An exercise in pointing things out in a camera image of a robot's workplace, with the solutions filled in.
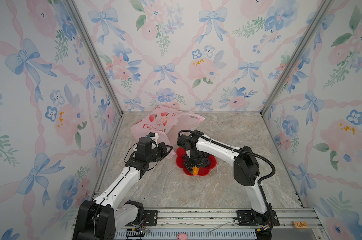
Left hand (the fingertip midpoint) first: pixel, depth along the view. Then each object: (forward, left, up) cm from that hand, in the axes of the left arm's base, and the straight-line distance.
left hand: (173, 145), depth 80 cm
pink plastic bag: (+21, +6, -5) cm, 22 cm away
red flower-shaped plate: (+4, -4, -13) cm, 14 cm away
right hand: (-8, -12, -12) cm, 18 cm away
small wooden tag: (-34, -62, -17) cm, 72 cm away
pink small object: (-38, -5, -16) cm, 42 cm away
